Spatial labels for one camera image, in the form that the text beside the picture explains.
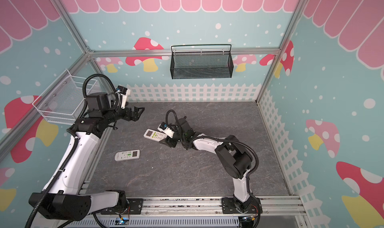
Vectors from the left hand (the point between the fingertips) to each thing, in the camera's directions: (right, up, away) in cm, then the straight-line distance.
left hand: (135, 108), depth 74 cm
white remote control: (+6, -15, +12) cm, 20 cm away
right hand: (+11, -15, +13) cm, 23 cm away
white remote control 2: (-12, -28, +17) cm, 35 cm away
